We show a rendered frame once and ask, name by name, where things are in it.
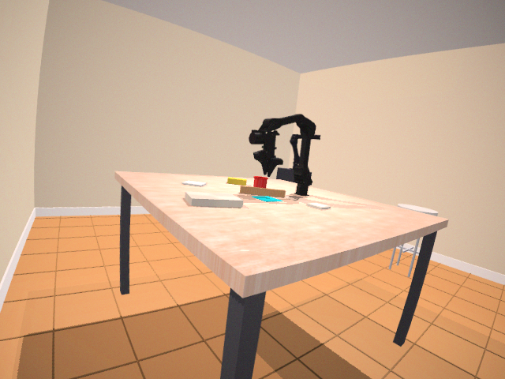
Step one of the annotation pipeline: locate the long brown wooden bar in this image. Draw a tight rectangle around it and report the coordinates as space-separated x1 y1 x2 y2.
240 186 286 197

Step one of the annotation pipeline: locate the yellow rectangular block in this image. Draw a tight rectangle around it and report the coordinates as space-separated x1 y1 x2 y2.
227 177 247 186

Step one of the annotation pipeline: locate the white flat square pad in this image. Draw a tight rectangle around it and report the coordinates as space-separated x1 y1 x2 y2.
181 181 206 186

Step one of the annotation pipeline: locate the cream flat square tile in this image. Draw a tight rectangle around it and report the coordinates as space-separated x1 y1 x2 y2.
306 203 331 210

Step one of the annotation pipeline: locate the beige flat slab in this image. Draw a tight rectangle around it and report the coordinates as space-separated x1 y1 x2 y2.
185 191 243 208

